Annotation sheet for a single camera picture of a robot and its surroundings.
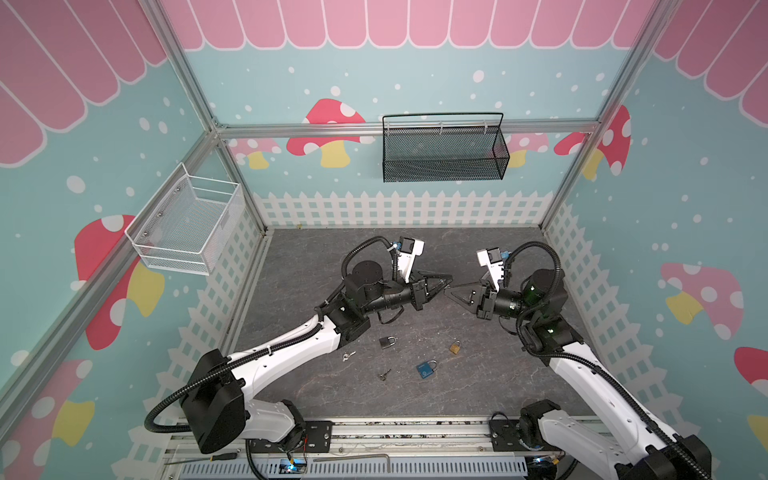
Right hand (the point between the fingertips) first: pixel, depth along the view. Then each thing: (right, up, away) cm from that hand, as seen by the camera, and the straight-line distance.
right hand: (446, 295), depth 64 cm
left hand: (+1, +2, 0) cm, 2 cm away
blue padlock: (-2, -24, +21) cm, 32 cm away
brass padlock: (+7, -19, +25) cm, 32 cm away
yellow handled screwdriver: (-55, -40, +7) cm, 68 cm away
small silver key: (-25, -21, +23) cm, 40 cm away
